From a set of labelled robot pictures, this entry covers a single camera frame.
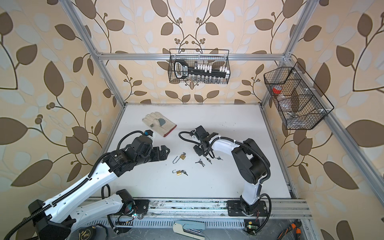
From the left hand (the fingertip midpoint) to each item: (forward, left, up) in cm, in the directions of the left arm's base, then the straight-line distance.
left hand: (164, 151), depth 74 cm
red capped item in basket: (+36, -63, +11) cm, 73 cm away
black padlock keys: (+2, -19, -19) cm, 27 cm away
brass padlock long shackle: (+3, -3, -19) cm, 20 cm away
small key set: (+5, -30, -18) cm, 35 cm away
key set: (+4, -24, -19) cm, 31 cm away
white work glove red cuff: (+31, +12, -18) cm, 38 cm away
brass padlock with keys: (-4, -6, -19) cm, 20 cm away
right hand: (+10, -18, -17) cm, 27 cm away
